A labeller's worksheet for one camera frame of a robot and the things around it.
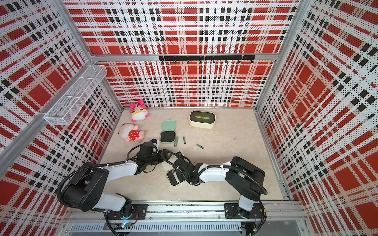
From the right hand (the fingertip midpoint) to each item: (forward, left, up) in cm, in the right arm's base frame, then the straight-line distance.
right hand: (183, 170), depth 87 cm
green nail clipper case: (+27, +13, -1) cm, 30 cm away
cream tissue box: (+36, -12, +4) cm, 39 cm away
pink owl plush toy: (+42, +36, +6) cm, 56 cm away
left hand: (+10, +8, +2) cm, 13 cm away
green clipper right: (+17, -11, -1) cm, 20 cm away
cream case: (-4, +4, +1) cm, 6 cm away
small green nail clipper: (+21, 0, -2) cm, 21 cm away
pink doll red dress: (+24, +38, +5) cm, 45 cm away
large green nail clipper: (+21, +6, -1) cm, 22 cm away
